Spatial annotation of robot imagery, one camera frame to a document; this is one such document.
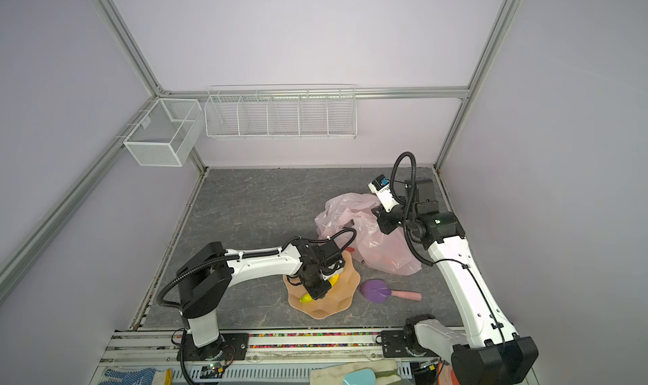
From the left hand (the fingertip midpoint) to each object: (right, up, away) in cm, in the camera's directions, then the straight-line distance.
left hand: (318, 293), depth 81 cm
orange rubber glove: (+35, -16, -14) cm, 42 cm away
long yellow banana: (+5, +4, +2) cm, 6 cm away
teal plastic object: (+13, -17, -13) cm, 25 cm away
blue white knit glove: (-48, -18, -13) cm, 53 cm away
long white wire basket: (-16, +65, +18) cm, 69 cm away
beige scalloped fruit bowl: (+6, -1, -1) cm, 7 cm away
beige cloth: (+19, -17, -12) cm, 29 cm away
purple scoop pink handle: (+19, 0, +1) cm, 19 cm away
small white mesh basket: (-60, +55, +14) cm, 83 cm away
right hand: (+18, +29, -7) cm, 34 cm away
